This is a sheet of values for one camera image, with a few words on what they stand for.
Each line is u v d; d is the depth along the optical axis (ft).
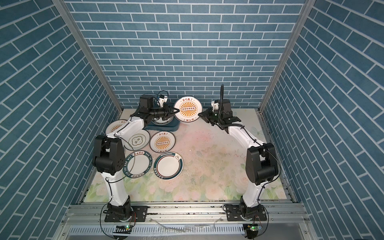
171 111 2.90
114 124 3.62
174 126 3.52
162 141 3.34
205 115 2.53
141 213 2.42
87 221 2.45
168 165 2.98
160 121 3.53
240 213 2.41
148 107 2.44
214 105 2.75
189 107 2.92
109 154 1.70
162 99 2.81
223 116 2.31
